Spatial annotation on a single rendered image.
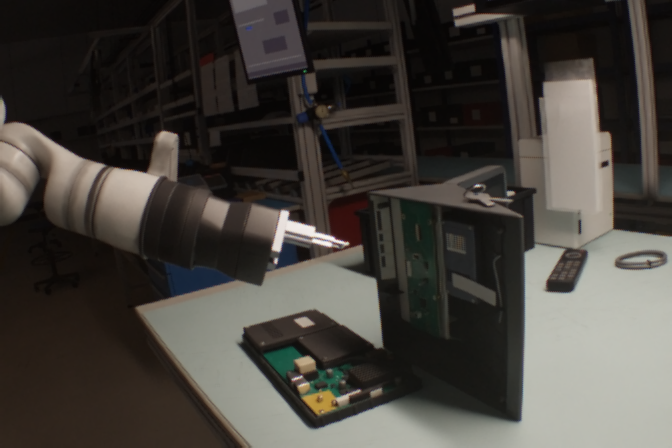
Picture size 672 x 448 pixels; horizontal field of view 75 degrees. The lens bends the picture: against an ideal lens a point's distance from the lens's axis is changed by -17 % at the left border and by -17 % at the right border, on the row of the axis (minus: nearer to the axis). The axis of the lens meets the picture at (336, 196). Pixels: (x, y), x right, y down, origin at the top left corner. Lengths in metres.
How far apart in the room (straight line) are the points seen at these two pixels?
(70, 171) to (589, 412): 0.54
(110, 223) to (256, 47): 1.47
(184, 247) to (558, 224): 0.76
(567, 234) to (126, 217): 0.81
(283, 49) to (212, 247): 1.40
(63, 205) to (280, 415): 0.31
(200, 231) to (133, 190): 0.07
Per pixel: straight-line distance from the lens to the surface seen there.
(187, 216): 0.45
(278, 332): 0.72
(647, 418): 0.54
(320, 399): 0.57
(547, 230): 1.06
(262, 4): 1.84
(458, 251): 0.54
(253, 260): 0.46
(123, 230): 0.47
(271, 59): 1.85
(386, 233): 0.64
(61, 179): 0.49
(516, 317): 0.48
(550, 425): 0.53
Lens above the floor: 1.31
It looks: 10 degrees down
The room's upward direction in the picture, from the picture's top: 7 degrees counter-clockwise
